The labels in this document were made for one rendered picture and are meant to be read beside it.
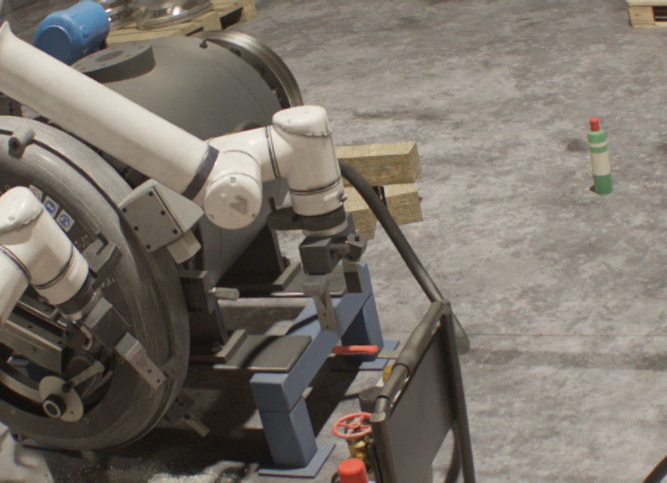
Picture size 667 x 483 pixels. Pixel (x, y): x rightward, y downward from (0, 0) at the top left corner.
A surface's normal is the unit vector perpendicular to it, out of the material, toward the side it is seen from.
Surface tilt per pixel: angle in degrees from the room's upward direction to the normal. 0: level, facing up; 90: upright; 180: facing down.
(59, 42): 90
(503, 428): 0
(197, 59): 33
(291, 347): 0
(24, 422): 90
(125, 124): 72
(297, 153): 89
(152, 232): 90
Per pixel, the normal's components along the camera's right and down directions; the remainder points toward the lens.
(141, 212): -0.34, 0.43
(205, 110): 0.64, -0.54
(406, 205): 0.01, 0.39
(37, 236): 0.73, 0.11
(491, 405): -0.20, -0.90
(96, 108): 0.27, 0.00
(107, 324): 0.59, 0.31
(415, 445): 0.92, -0.04
